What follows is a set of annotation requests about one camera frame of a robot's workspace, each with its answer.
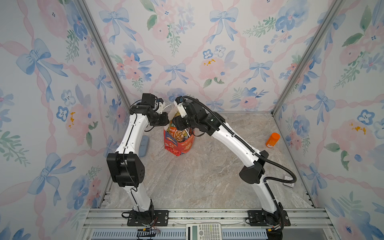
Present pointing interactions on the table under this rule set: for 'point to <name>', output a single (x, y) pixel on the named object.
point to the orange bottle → (272, 140)
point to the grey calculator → (203, 231)
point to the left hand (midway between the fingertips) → (168, 119)
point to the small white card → (289, 178)
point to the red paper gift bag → (177, 141)
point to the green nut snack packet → (179, 135)
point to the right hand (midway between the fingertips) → (176, 117)
